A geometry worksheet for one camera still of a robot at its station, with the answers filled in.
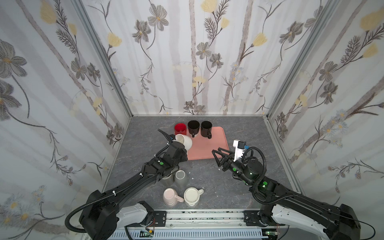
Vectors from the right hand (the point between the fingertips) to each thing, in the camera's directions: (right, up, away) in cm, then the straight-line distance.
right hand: (214, 149), depth 65 cm
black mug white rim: (-1, +9, +37) cm, 38 cm away
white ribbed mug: (-15, +3, +14) cm, 21 cm away
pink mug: (-21, -25, +7) cm, 33 cm away
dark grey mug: (-24, -21, +18) cm, 37 cm away
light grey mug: (-16, -17, +13) cm, 27 cm away
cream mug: (-10, -25, +10) cm, 29 cm away
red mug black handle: (-19, +10, +39) cm, 45 cm away
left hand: (-15, -1, +16) cm, 23 cm away
